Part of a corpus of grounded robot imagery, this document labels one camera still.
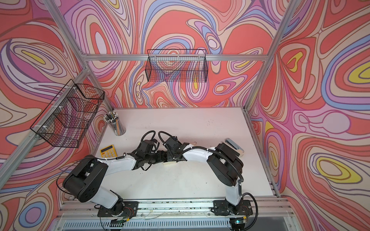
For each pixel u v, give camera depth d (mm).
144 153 719
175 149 703
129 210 725
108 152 933
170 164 892
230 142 959
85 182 446
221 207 737
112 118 910
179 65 959
